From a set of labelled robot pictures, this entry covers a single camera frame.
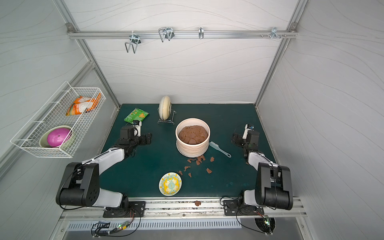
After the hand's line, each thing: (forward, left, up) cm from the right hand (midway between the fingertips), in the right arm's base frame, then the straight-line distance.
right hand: (242, 135), depth 93 cm
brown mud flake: (-14, +26, -7) cm, 31 cm away
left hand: (-3, +61, +2) cm, 61 cm away
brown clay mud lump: (-3, +31, +3) cm, 31 cm away
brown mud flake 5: (-19, +34, -8) cm, 40 cm away
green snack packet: (+18, +75, -4) cm, 77 cm away
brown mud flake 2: (-15, +33, -7) cm, 37 cm away
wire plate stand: (+13, +49, -3) cm, 51 cm away
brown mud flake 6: (-13, +19, -8) cm, 24 cm away
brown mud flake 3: (-21, +20, -8) cm, 30 cm away
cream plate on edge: (+13, +50, +9) cm, 53 cm away
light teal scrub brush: (-5, +16, -7) cm, 18 cm away
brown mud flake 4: (-24, +32, -7) cm, 40 cm away
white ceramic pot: (-14, +32, +4) cm, 35 cm away
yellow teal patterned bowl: (-30, +42, -6) cm, 52 cm away
